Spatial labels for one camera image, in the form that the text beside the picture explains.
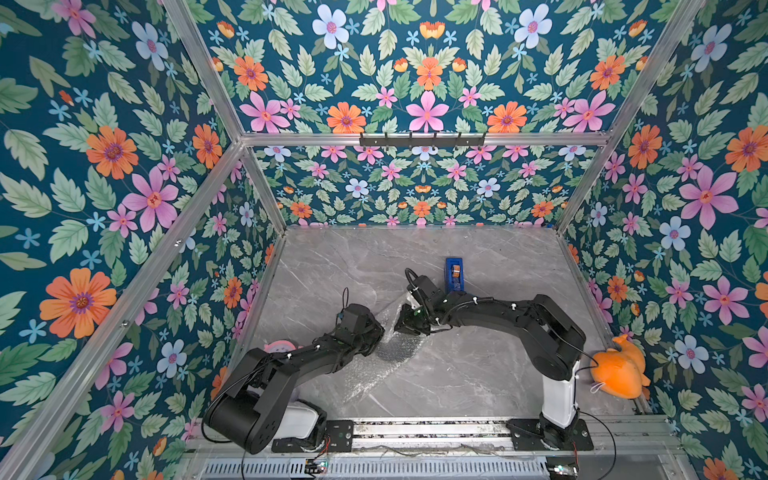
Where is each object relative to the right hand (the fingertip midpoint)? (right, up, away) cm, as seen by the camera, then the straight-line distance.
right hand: (398, 321), depth 89 cm
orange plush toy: (+58, -9, -13) cm, 61 cm away
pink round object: (-35, -7, -3) cm, 36 cm away
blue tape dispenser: (+19, +14, +9) cm, 25 cm away
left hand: (-2, -1, 0) cm, 2 cm away
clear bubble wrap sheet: (-1, -8, -2) cm, 8 cm away
